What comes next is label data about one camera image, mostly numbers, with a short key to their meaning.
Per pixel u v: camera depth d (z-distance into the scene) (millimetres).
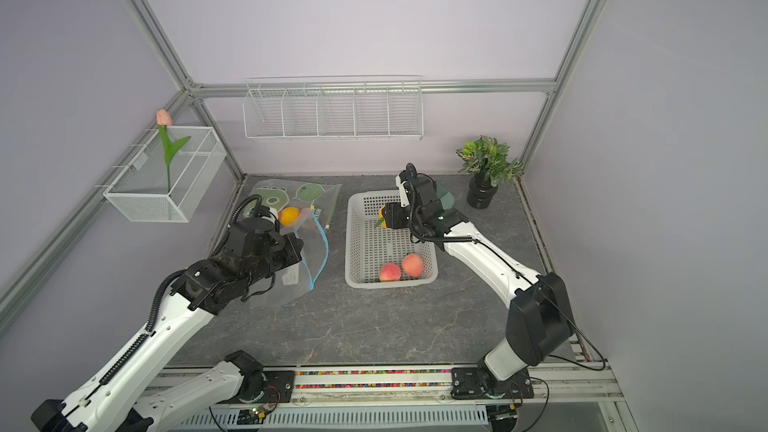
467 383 738
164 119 793
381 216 821
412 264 898
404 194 658
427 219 618
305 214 771
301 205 1052
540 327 430
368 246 992
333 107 990
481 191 1048
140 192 665
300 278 694
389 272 866
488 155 901
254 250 520
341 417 1573
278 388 733
